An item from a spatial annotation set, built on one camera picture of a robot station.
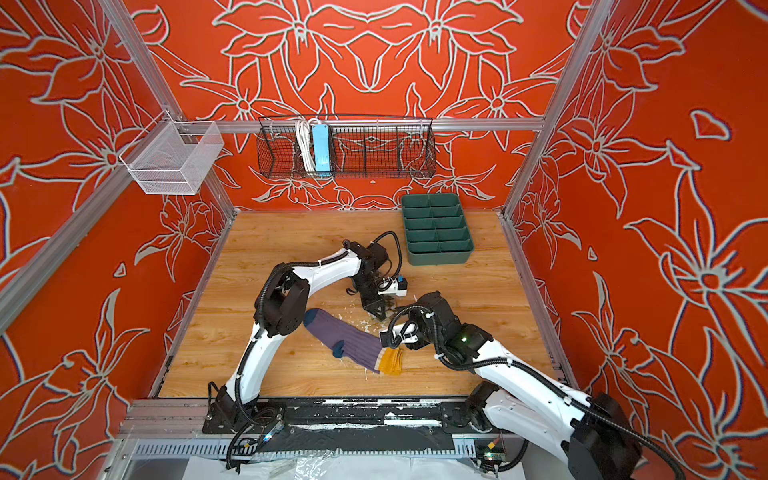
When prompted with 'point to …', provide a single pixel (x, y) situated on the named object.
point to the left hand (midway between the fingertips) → (382, 310)
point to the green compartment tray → (436, 228)
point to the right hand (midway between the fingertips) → (398, 310)
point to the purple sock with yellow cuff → (354, 342)
